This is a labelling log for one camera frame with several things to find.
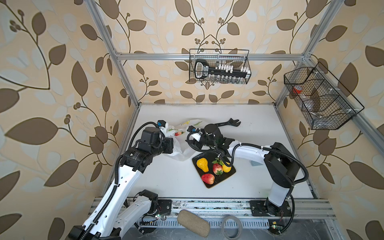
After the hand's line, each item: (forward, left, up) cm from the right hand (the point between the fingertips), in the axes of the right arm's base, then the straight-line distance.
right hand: (189, 135), depth 84 cm
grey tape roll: (-41, -23, -14) cm, 49 cm away
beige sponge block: (-40, -2, -12) cm, 42 cm away
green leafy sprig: (-11, -16, -10) cm, 22 cm away
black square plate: (-9, -11, -11) cm, 18 cm away
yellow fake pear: (-13, -7, -10) cm, 18 cm away
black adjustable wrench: (+20, -30, -14) cm, 39 cm away
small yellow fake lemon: (-13, -21, -11) cm, 27 cm away
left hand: (-8, +7, +8) cm, 14 cm away
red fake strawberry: (-16, -15, -11) cm, 25 cm away
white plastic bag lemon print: (-3, +5, +9) cm, 11 cm away
